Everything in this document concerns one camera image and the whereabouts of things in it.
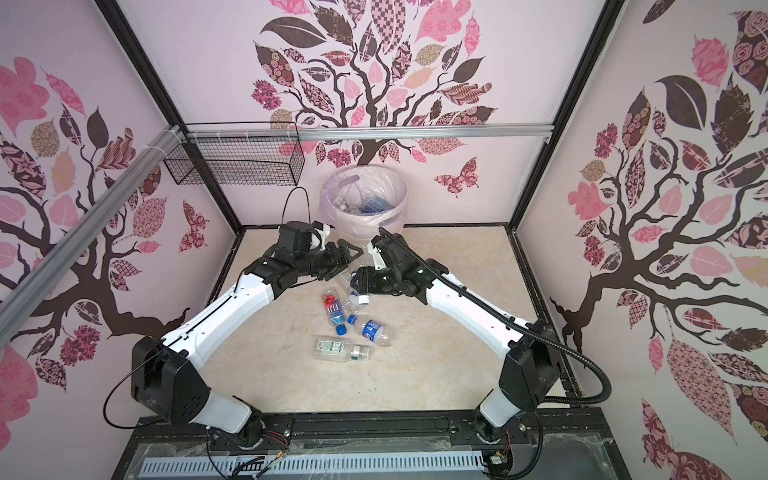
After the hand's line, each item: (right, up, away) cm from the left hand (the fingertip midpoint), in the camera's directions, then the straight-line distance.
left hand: (357, 261), depth 78 cm
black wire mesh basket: (-41, +35, +17) cm, 56 cm away
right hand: (0, -5, -1) cm, 5 cm away
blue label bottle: (+3, +20, +25) cm, 32 cm away
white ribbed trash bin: (+4, +4, -5) cm, 7 cm away
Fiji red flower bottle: (-8, -16, +13) cm, 22 cm away
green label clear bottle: (-7, +18, +17) cm, 25 cm away
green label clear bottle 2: (-6, -25, +4) cm, 26 cm away
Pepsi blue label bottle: (+3, -21, +8) cm, 23 cm away
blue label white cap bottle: (-3, -14, +17) cm, 22 cm away
